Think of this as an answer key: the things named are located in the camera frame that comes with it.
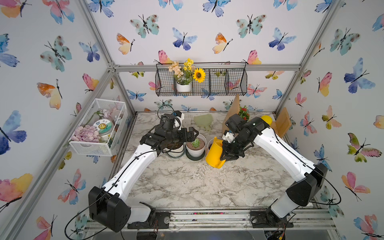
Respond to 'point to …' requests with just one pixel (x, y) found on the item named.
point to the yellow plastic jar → (267, 119)
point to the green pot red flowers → (243, 113)
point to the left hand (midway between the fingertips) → (193, 132)
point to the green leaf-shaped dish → (204, 120)
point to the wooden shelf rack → (281, 123)
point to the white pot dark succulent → (174, 149)
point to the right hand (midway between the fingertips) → (222, 158)
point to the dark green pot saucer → (195, 158)
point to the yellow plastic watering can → (213, 155)
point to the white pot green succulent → (196, 148)
